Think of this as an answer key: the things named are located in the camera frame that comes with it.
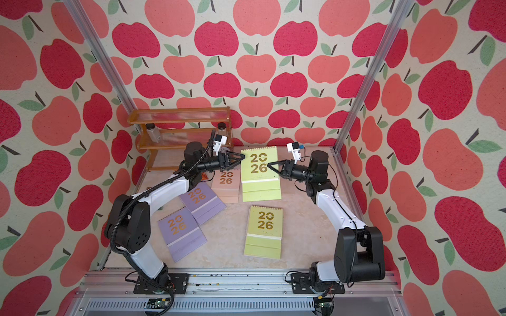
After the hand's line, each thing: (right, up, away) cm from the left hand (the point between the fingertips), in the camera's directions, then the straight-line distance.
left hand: (244, 164), depth 76 cm
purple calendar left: (-22, -19, +20) cm, 35 cm away
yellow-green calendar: (+6, -7, -2) cm, 9 cm away
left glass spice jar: (-47, +16, +22) cm, 54 cm away
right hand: (+10, -2, -1) cm, 10 cm away
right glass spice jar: (-12, +17, +20) cm, 29 cm away
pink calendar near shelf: (-11, -11, +26) cm, 30 cm away
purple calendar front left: (-29, -31, +10) cm, 43 cm away
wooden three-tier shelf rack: (-46, +22, +39) cm, 64 cm away
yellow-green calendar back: (+8, -30, +6) cm, 31 cm away
